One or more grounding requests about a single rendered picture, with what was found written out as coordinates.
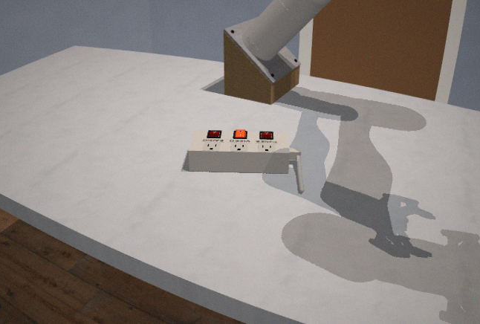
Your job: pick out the grey power strip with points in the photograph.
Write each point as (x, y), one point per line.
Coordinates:
(243, 151)

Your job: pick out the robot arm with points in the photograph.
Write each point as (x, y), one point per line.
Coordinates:
(278, 24)

